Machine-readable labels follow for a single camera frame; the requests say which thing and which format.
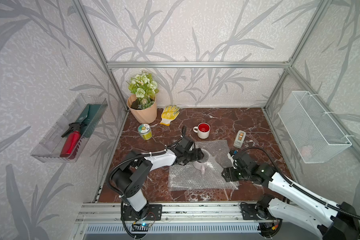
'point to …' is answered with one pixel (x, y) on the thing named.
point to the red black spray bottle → (72, 136)
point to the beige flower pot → (146, 116)
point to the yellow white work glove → (169, 114)
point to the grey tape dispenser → (239, 138)
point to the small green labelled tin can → (144, 130)
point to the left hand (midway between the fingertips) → (200, 157)
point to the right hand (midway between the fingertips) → (226, 172)
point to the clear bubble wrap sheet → (185, 177)
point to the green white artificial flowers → (145, 89)
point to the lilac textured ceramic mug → (201, 164)
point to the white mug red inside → (203, 129)
